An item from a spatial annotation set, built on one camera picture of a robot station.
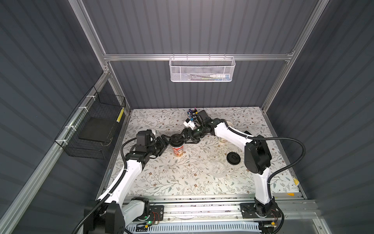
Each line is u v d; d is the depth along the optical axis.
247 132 1.02
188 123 0.84
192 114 1.02
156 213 0.72
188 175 0.87
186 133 0.77
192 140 0.79
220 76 0.89
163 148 0.72
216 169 0.89
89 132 0.73
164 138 0.74
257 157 0.53
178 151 0.86
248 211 0.73
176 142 0.81
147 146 0.66
